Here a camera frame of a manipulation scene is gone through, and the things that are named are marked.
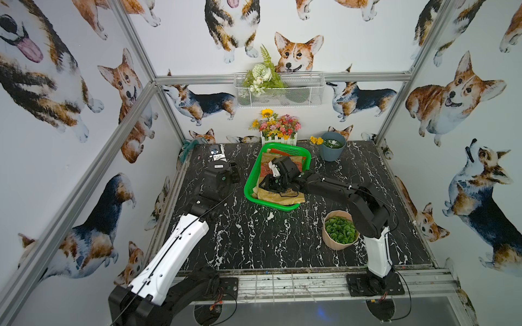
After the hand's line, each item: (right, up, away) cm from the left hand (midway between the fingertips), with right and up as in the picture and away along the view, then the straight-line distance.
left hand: (228, 156), depth 74 cm
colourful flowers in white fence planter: (+18, +15, +32) cm, 40 cm away
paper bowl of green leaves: (+41, -28, +2) cm, 50 cm away
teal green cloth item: (-34, +7, +45) cm, 57 cm away
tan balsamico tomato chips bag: (+17, -17, +15) cm, 29 cm away
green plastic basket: (+7, -9, +22) cm, 25 cm away
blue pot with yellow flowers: (+50, +7, +39) cm, 64 cm away
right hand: (+13, -9, +16) cm, 22 cm away
